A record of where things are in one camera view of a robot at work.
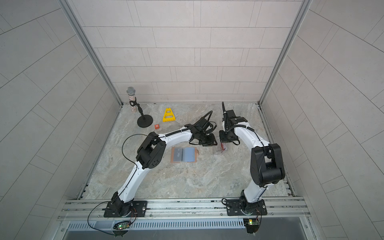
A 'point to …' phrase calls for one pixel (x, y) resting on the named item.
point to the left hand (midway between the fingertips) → (219, 142)
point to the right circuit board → (252, 225)
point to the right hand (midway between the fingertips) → (223, 138)
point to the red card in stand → (222, 146)
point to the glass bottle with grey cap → (131, 91)
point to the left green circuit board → (121, 228)
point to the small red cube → (157, 126)
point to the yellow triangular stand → (171, 113)
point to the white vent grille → (187, 223)
